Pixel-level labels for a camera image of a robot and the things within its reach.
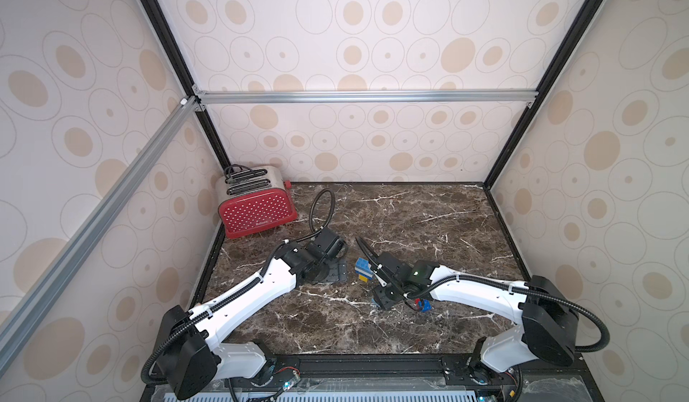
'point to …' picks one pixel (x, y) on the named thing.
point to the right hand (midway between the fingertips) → (387, 292)
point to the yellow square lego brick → (362, 278)
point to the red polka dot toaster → (253, 200)
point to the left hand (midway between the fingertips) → (339, 271)
